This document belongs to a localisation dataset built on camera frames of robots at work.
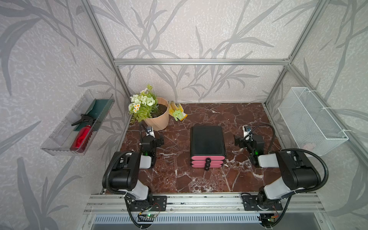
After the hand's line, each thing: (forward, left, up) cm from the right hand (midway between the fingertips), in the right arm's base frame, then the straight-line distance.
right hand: (241, 132), depth 95 cm
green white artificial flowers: (+4, +61, +23) cm, 65 cm away
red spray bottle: (-21, +79, +30) cm, 87 cm away
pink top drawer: (-22, +25, +9) cm, 34 cm away
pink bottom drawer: (-23, +25, +1) cm, 34 cm away
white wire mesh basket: (-16, -22, +27) cm, 38 cm away
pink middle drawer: (-23, +25, +8) cm, 35 cm away
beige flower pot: (+10, +56, 0) cm, 57 cm away
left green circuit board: (-45, +54, -6) cm, 71 cm away
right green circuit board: (-46, -6, -10) cm, 48 cm away
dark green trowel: (-2, +83, +25) cm, 86 cm away
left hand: (-1, +59, +1) cm, 59 cm away
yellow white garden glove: (+30, +50, -5) cm, 58 cm away
